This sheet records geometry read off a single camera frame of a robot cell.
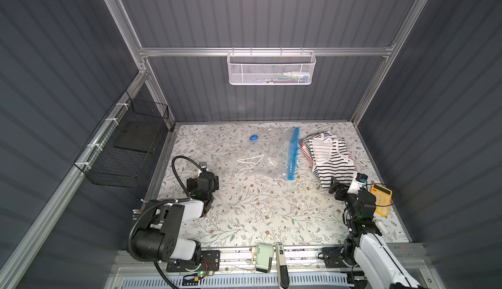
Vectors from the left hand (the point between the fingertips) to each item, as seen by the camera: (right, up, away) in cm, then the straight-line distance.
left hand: (203, 177), depth 92 cm
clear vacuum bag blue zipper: (+32, +11, +15) cm, 37 cm away
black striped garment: (+62, +9, +5) cm, 63 cm away
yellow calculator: (+84, -9, -2) cm, 84 cm away
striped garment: (+52, +14, +11) cm, 55 cm away
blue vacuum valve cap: (+24, +20, +19) cm, 36 cm away
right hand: (+65, 0, -8) cm, 65 cm away
